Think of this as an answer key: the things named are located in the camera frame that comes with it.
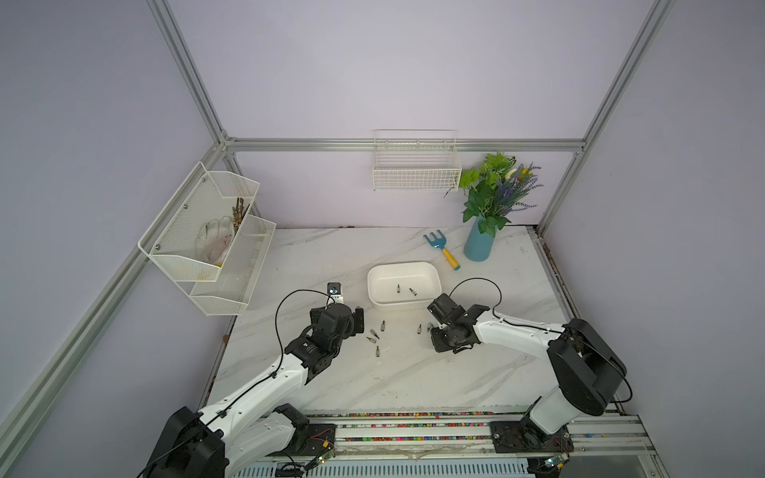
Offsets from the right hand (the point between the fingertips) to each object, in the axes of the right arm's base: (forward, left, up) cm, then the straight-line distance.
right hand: (443, 344), depth 90 cm
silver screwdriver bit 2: (+19, +8, +1) cm, 20 cm away
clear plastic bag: (+18, +62, +30) cm, 72 cm away
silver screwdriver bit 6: (+6, +3, +2) cm, 7 cm away
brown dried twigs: (+26, +58, +33) cm, 71 cm away
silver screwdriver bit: (+20, +13, +1) cm, 24 cm away
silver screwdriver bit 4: (+2, +22, 0) cm, 22 cm away
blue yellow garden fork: (+41, -4, +2) cm, 41 cm away
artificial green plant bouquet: (+34, -16, +32) cm, 50 cm away
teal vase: (+35, -17, +6) cm, 40 cm away
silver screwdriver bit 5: (+6, +19, 0) cm, 19 cm away
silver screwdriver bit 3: (-2, +20, 0) cm, 20 cm away
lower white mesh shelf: (+5, +58, +22) cm, 62 cm away
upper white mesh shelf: (+19, +68, +32) cm, 77 cm away
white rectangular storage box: (+23, +11, 0) cm, 25 cm away
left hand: (+6, +30, +12) cm, 33 cm away
